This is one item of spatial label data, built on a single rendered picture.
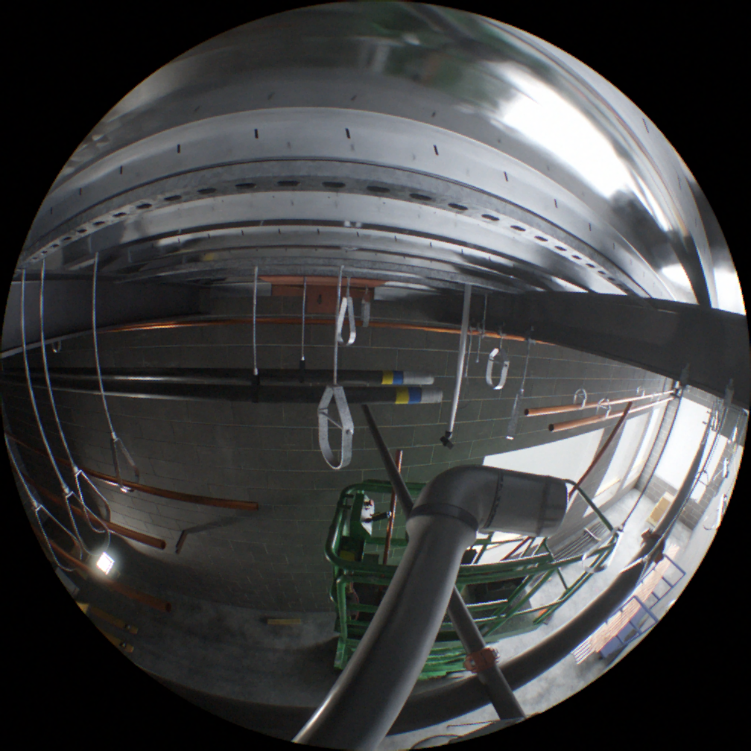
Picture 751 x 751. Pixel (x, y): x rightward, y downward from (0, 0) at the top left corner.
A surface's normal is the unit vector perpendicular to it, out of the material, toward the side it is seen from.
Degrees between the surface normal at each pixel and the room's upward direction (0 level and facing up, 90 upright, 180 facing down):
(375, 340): 90
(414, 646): 32
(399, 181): 90
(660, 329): 90
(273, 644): 0
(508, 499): 50
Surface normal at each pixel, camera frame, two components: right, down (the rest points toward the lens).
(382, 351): 0.20, 0.26
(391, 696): 0.39, -0.72
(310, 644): 0.07, -0.96
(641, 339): -0.98, -0.01
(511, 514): -0.37, -0.12
